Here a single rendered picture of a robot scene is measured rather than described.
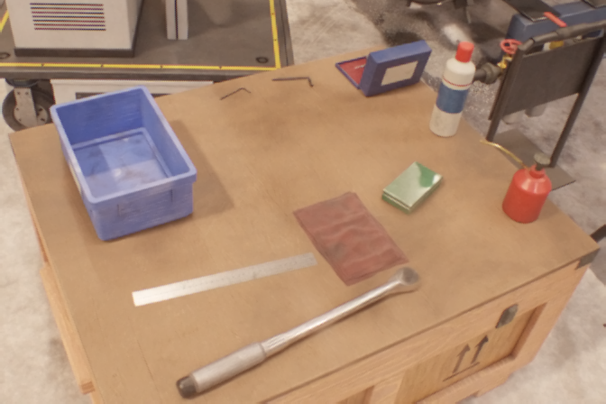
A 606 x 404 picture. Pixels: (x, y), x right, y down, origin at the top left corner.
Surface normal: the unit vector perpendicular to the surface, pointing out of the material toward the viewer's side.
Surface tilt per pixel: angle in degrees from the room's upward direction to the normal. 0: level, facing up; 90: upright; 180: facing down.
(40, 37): 90
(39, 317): 0
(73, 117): 90
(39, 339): 0
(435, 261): 0
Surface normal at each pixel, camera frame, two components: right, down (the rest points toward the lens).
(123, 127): 0.47, 0.63
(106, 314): 0.08, -0.72
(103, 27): 0.07, 0.69
